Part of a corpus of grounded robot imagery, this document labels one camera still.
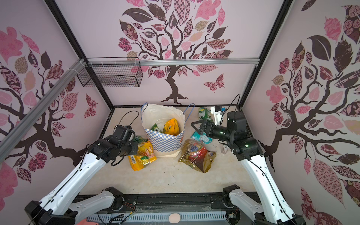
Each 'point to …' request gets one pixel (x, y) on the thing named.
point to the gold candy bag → (195, 153)
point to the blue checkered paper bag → (164, 145)
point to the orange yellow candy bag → (146, 155)
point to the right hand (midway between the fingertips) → (196, 125)
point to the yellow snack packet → (171, 127)
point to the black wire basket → (113, 71)
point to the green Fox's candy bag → (155, 128)
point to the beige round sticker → (174, 218)
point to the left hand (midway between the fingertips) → (133, 150)
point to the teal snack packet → (203, 138)
